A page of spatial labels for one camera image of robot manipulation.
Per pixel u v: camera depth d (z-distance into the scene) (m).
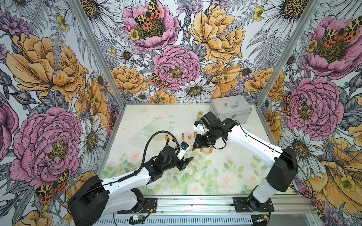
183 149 0.69
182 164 0.70
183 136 0.98
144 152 0.64
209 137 0.67
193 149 0.78
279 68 0.99
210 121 0.63
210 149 0.93
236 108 1.00
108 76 1.02
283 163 0.43
